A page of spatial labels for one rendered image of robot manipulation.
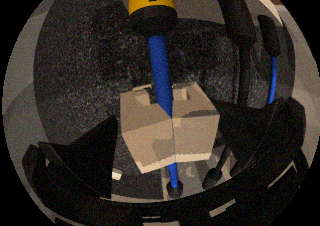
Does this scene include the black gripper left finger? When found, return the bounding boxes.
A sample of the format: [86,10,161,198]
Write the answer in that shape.
[37,115,119,199]

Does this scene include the cream flat bar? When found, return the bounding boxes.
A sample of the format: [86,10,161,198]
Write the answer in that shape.
[112,169,123,181]

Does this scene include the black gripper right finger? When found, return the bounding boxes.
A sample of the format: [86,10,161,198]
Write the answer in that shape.
[208,98,284,170]

